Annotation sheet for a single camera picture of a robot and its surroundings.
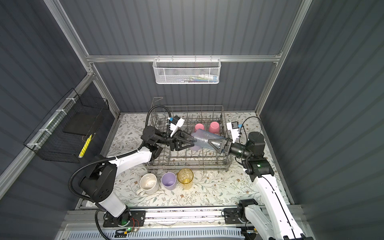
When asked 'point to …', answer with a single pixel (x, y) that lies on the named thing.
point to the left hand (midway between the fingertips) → (195, 143)
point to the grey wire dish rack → (202, 161)
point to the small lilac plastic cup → (168, 180)
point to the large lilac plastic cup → (196, 148)
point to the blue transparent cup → (201, 137)
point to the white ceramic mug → (148, 184)
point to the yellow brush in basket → (85, 147)
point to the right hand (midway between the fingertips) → (213, 143)
